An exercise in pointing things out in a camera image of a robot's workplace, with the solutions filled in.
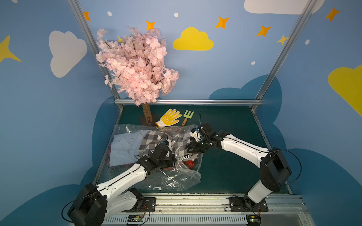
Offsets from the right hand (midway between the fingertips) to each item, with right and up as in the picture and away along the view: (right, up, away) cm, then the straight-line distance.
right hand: (190, 149), depth 83 cm
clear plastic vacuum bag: (-7, -17, -1) cm, 18 cm away
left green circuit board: (-29, -33, -11) cm, 46 cm away
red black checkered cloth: (0, -9, +3) cm, 10 cm away
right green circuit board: (+33, -35, -10) cm, 49 cm away
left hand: (-8, -5, 0) cm, 9 cm away
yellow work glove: (-16, +19, +32) cm, 40 cm away
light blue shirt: (-43, -1, +8) cm, 43 cm away
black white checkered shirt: (-7, +3, +8) cm, 11 cm away
